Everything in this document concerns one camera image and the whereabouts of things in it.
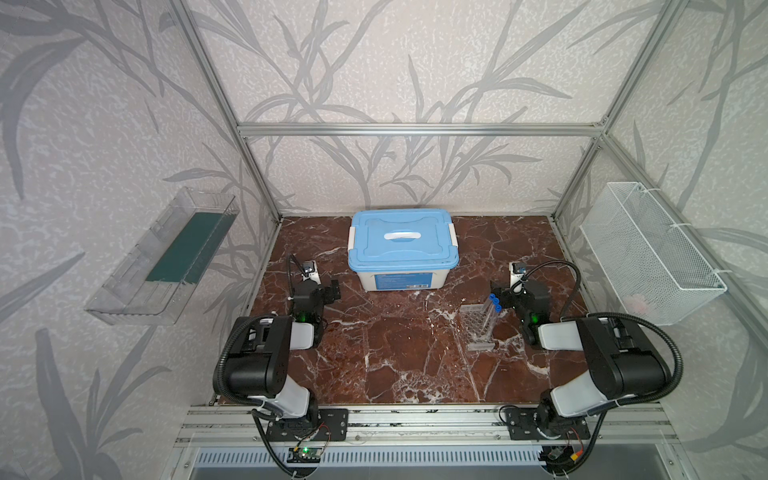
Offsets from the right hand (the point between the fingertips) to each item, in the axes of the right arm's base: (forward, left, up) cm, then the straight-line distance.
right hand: (508, 271), depth 95 cm
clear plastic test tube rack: (-16, +11, -6) cm, 21 cm away
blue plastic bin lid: (+5, +34, +10) cm, 36 cm away
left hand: (0, +60, +2) cm, 60 cm away
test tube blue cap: (-16, +9, +9) cm, 20 cm away
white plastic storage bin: (-4, +42, 0) cm, 42 cm away
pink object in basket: (-19, -24, +14) cm, 33 cm away
